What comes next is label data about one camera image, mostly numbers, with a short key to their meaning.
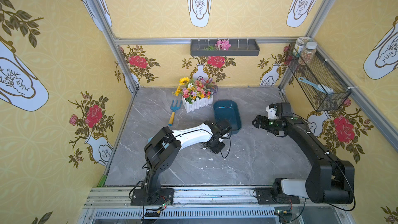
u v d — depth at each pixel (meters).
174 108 1.10
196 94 0.97
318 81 0.84
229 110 1.06
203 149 0.90
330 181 0.41
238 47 0.92
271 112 0.80
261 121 0.78
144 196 0.61
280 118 0.67
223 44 0.88
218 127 0.66
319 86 0.71
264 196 0.73
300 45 0.86
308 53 0.80
